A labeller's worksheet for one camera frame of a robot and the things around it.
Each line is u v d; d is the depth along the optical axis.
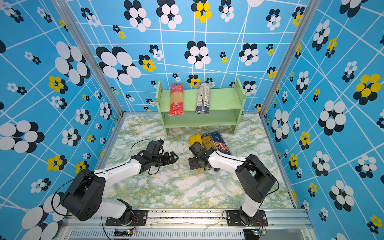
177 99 0.87
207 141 1.01
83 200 0.43
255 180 0.46
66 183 0.41
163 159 0.78
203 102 0.85
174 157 0.81
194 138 1.02
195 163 0.81
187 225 0.73
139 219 0.73
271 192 0.48
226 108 0.87
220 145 0.96
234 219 0.73
